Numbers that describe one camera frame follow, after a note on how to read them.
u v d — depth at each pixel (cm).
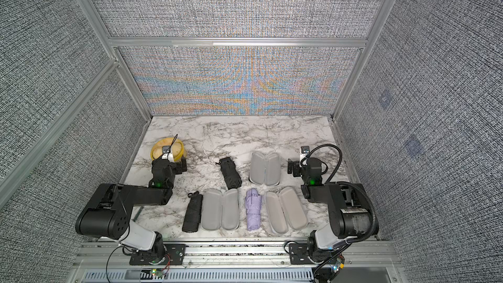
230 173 92
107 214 45
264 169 98
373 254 75
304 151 81
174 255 74
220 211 85
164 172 72
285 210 85
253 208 82
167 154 80
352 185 50
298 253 73
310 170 73
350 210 46
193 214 81
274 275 70
